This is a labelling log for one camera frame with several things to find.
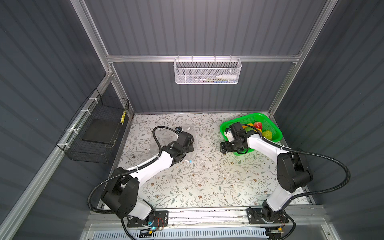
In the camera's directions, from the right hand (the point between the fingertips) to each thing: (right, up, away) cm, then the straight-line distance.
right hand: (228, 149), depth 93 cm
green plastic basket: (+30, +15, +12) cm, 36 cm away
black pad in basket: (-66, +12, -21) cm, 70 cm away
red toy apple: (+25, +16, +15) cm, 34 cm away
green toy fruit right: (+28, +9, +7) cm, 30 cm away
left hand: (-24, +5, -5) cm, 25 cm away
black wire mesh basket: (-74, +25, -12) cm, 79 cm away
